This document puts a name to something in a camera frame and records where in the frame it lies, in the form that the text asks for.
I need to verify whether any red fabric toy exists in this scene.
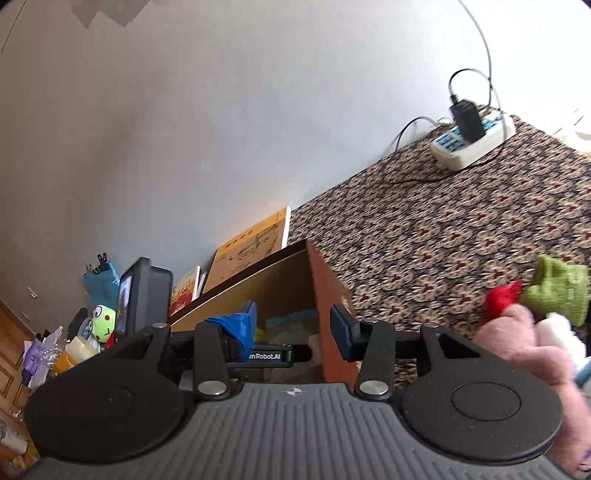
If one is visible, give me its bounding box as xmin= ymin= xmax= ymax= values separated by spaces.
xmin=480 ymin=281 xmax=523 ymax=325

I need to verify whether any floral patterned tablecloth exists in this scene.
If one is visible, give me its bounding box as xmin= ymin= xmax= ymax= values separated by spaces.
xmin=285 ymin=108 xmax=591 ymax=388

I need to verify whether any small illustrated book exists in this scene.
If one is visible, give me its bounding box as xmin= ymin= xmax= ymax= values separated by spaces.
xmin=169 ymin=266 xmax=201 ymax=316

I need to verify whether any green frog plush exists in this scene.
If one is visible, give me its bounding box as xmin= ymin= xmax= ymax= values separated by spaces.
xmin=91 ymin=305 xmax=116 ymax=344

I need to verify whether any pink plush toy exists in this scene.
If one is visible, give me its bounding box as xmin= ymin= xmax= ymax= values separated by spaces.
xmin=474 ymin=304 xmax=590 ymax=476

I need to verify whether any black charger adapter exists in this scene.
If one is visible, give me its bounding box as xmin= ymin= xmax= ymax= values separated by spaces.
xmin=450 ymin=94 xmax=485 ymax=144

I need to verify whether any brown cardboard storage box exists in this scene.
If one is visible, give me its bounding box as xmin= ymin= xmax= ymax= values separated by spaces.
xmin=170 ymin=240 xmax=359 ymax=387

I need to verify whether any white soft cloth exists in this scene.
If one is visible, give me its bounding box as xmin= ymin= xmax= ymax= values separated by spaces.
xmin=535 ymin=312 xmax=586 ymax=367

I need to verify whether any green knitted cloth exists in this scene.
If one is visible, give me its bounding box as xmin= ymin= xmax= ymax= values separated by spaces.
xmin=520 ymin=254 xmax=589 ymax=327

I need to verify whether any black tablet device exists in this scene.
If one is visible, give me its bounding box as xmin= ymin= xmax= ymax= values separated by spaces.
xmin=115 ymin=257 xmax=173 ymax=339

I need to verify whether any orange large book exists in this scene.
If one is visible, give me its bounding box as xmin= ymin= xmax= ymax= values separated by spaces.
xmin=202 ymin=207 xmax=291 ymax=293

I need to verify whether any white power strip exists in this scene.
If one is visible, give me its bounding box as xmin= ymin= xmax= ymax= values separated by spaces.
xmin=430 ymin=110 xmax=516 ymax=172

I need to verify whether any black charger cable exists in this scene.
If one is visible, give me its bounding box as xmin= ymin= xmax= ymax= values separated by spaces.
xmin=386 ymin=0 xmax=509 ymax=186

